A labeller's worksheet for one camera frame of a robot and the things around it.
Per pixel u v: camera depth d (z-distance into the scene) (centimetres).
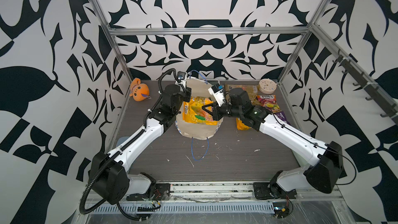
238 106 57
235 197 74
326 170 39
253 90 108
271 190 67
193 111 74
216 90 64
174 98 57
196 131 78
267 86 115
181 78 63
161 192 74
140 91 102
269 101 105
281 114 99
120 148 44
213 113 67
